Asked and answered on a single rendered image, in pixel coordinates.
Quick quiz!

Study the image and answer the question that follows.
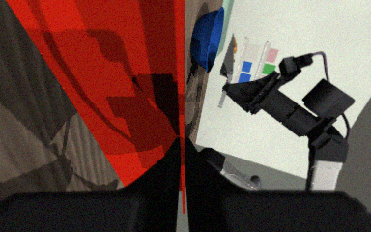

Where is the red divided box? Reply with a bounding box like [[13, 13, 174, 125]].
[[6, 0, 186, 214]]

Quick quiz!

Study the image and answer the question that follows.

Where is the blue bowl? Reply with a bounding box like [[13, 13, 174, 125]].
[[191, 7, 224, 73]]

